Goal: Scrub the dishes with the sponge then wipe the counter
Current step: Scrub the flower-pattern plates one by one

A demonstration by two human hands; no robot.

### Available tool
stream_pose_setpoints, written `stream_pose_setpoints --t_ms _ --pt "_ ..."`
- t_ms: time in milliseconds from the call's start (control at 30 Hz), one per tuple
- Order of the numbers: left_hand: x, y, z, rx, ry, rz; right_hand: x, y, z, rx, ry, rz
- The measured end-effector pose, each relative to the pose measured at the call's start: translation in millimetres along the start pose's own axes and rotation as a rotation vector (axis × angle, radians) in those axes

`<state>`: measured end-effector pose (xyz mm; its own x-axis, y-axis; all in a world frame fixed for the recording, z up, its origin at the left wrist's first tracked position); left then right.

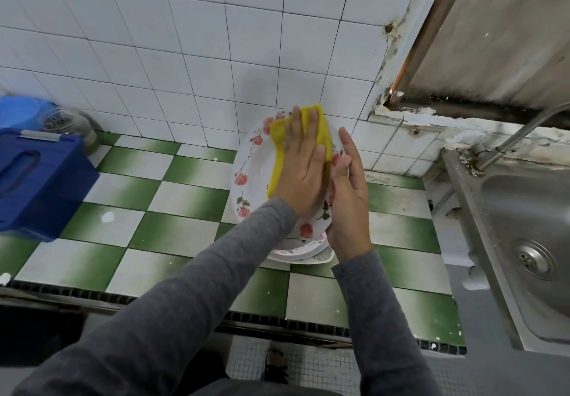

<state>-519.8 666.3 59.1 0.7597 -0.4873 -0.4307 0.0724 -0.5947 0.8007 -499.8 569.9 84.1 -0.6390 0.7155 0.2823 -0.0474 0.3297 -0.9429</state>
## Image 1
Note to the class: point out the person's right hand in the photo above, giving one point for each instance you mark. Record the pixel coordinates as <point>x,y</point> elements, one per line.
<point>349,218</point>

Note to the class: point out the person's left hand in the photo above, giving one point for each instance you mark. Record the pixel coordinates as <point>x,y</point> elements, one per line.
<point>301,178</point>

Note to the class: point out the rose-pattern plate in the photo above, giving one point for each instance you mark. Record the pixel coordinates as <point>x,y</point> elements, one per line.
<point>307,249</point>
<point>249,173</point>

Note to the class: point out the person's right forearm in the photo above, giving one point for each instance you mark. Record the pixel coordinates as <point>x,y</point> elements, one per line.
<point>383,329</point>

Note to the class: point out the person's black shoe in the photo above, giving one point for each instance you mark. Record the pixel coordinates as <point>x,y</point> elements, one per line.
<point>276,364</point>

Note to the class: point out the stainless steel sink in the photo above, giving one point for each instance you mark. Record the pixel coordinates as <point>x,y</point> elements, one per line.
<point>525,240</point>

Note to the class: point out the metal faucet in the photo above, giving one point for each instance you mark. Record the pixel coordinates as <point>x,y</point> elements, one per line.
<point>521,133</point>

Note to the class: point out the glass jar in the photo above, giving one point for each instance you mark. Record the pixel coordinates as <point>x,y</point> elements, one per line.
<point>69,126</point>

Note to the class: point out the blue plastic box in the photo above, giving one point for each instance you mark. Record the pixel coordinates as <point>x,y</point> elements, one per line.
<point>40,186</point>

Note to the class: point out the blue plastic bowl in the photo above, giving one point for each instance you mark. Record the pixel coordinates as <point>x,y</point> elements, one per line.
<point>22,114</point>

